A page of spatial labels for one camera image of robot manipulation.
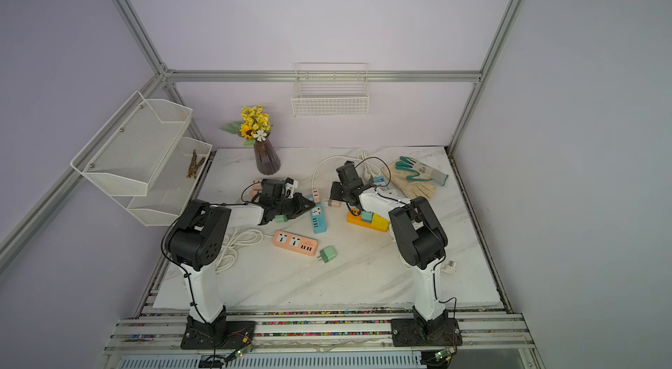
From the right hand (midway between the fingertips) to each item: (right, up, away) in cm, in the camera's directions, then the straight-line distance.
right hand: (337, 193), depth 100 cm
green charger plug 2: (-21, -9, -5) cm, 23 cm away
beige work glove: (+32, +1, +7) cm, 32 cm away
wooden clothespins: (-54, +11, -4) cm, 55 cm away
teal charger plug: (+11, -7, -10) cm, 16 cm away
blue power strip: (-7, -9, -5) cm, 12 cm away
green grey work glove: (+37, +9, +11) cm, 40 cm away
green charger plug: (-3, -20, -13) cm, 24 cm away
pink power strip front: (-15, -17, -11) cm, 25 cm away
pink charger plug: (-8, -1, -4) cm, 9 cm away
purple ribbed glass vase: (-30, +14, +7) cm, 33 cm away
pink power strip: (-32, +2, 0) cm, 32 cm away
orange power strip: (+15, -9, -10) cm, 20 cm away
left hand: (-9, -5, -2) cm, 11 cm away
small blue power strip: (+18, +5, +7) cm, 20 cm away
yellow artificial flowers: (-30, +25, -8) cm, 40 cm away
